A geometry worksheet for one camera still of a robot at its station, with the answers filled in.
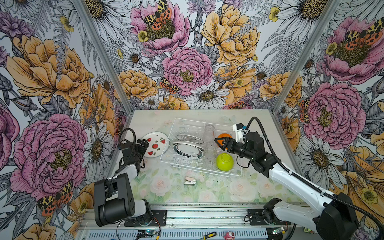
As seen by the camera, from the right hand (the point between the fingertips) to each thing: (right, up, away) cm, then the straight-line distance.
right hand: (218, 145), depth 76 cm
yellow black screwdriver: (-4, -40, -7) cm, 41 cm away
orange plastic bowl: (+6, +4, +21) cm, 22 cm away
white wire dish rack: (-26, +9, +36) cm, 46 cm away
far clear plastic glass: (-3, +5, +22) cm, 23 cm away
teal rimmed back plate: (-17, +2, +20) cm, 26 cm away
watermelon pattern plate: (-36, -3, +25) cm, 45 cm away
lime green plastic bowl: (+5, -11, +11) cm, 16 cm away
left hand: (-42, -4, +16) cm, 45 cm away
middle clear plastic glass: (-3, -4, +11) cm, 12 cm away
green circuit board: (-34, -40, -5) cm, 53 cm away
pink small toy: (+3, -38, -11) cm, 39 cm away
